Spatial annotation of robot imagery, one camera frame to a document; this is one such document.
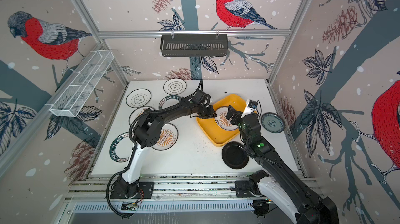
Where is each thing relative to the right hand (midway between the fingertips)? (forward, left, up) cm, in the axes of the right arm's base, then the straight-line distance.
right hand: (237, 105), depth 78 cm
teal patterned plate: (+4, -26, -23) cm, 35 cm away
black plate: (-18, 0, -21) cm, 28 cm away
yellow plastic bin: (-2, +14, -20) cm, 25 cm away
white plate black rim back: (+34, +42, -22) cm, 58 cm away
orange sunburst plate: (+3, +7, -20) cm, 21 cm away
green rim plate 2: (-15, +66, -24) cm, 72 cm away
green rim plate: (+19, +44, -23) cm, 53 cm away
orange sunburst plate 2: (+9, +63, -22) cm, 68 cm away
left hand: (+5, +8, -15) cm, 18 cm away
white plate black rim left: (+21, +67, -22) cm, 73 cm away
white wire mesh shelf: (+6, +81, +8) cm, 81 cm away
